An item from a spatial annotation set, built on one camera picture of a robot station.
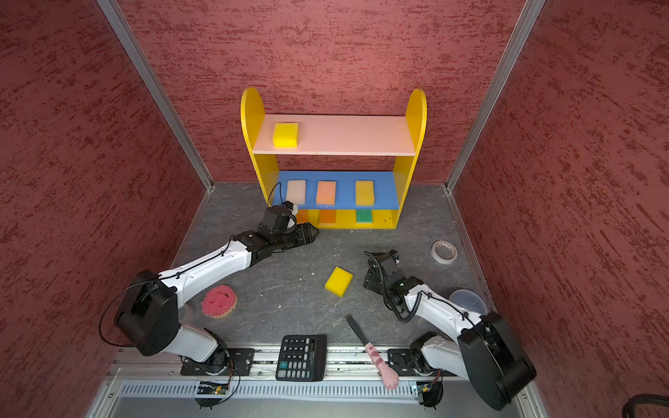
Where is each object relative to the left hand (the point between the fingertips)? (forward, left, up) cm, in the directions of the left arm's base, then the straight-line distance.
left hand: (312, 238), depth 85 cm
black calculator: (-33, +1, -12) cm, 36 cm away
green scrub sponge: (+19, -19, -12) cm, 29 cm away
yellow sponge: (+20, -18, +1) cm, 27 cm away
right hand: (-11, -20, -13) cm, 26 cm away
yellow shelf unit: (+41, -7, -8) cm, 43 cm away
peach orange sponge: (+19, -4, +2) cm, 20 cm away
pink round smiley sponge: (-18, +30, -11) cm, 36 cm away
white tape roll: (+3, -50, -14) cm, 52 cm away
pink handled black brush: (-38, -24, -13) cm, 46 cm away
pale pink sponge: (+19, +8, +2) cm, 20 cm away
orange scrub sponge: (+18, -3, -12) cm, 22 cm away
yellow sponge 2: (-10, -9, -13) cm, 19 cm away
